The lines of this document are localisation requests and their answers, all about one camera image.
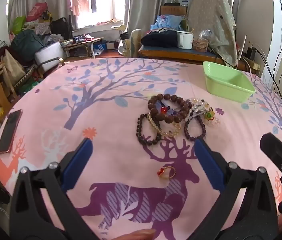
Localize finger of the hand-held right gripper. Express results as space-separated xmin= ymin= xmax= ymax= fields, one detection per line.
xmin=260 ymin=132 xmax=282 ymax=217

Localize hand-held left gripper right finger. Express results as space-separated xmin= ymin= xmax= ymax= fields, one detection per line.
xmin=188 ymin=138 xmax=279 ymax=240

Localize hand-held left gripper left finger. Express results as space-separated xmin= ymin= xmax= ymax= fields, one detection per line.
xmin=9 ymin=137 xmax=99 ymax=240

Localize dark purple bead bracelet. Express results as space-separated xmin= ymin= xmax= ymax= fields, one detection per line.
xmin=183 ymin=115 xmax=207 ymax=142

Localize gold ring with red stone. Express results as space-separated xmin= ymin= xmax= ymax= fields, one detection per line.
xmin=158 ymin=166 xmax=176 ymax=179

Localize yellow crystal bead bracelet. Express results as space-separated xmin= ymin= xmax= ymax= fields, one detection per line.
xmin=148 ymin=112 xmax=181 ymax=137

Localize white crystal bead bracelet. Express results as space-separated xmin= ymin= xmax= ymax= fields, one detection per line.
xmin=185 ymin=97 xmax=210 ymax=122

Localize dark small bead bracelet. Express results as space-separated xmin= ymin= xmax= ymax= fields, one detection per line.
xmin=136 ymin=114 xmax=162 ymax=146

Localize red bead string bracelet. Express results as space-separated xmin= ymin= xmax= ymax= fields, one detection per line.
xmin=160 ymin=101 xmax=179 ymax=117

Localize large brown wooden bead bracelet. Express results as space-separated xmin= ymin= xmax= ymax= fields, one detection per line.
xmin=148 ymin=94 xmax=190 ymax=124

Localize green plastic tray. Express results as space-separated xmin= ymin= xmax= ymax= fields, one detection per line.
xmin=203 ymin=61 xmax=256 ymax=103

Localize person's left hand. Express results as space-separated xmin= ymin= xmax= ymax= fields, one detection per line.
xmin=127 ymin=229 xmax=156 ymax=240

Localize pink printed blanket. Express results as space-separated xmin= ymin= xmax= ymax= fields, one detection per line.
xmin=0 ymin=57 xmax=282 ymax=240

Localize smartphone with pink case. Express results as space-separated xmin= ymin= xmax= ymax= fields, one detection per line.
xmin=0 ymin=109 xmax=23 ymax=154

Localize white padded stool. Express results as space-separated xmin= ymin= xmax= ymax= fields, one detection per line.
xmin=34 ymin=41 xmax=65 ymax=72

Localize wooden desk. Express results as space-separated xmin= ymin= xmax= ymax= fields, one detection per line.
xmin=138 ymin=45 xmax=246 ymax=70

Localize low folding table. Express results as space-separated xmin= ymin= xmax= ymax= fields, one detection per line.
xmin=63 ymin=37 xmax=104 ymax=58

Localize small woven basket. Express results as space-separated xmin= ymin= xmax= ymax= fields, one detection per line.
xmin=193 ymin=37 xmax=209 ymax=52

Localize white enamel mug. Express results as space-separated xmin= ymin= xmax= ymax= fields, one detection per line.
xmin=177 ymin=31 xmax=194 ymax=50

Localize dark green bag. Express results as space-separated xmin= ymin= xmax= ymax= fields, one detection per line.
xmin=11 ymin=29 xmax=45 ymax=63

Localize clear plastic bag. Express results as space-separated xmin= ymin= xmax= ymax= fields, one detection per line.
xmin=198 ymin=29 xmax=213 ymax=40

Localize beige chair back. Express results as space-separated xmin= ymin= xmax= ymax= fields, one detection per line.
xmin=122 ymin=29 xmax=143 ymax=58

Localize folded dark clothes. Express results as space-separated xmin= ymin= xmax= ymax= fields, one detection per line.
xmin=141 ymin=30 xmax=178 ymax=47

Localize beige dotted cloth cover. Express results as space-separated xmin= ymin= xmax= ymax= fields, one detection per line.
xmin=187 ymin=0 xmax=238 ymax=68

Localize blue clothes pile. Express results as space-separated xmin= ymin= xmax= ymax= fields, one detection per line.
xmin=150 ymin=15 xmax=188 ymax=32

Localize cardboard box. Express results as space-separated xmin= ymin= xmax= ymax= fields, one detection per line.
xmin=160 ymin=2 xmax=188 ymax=17

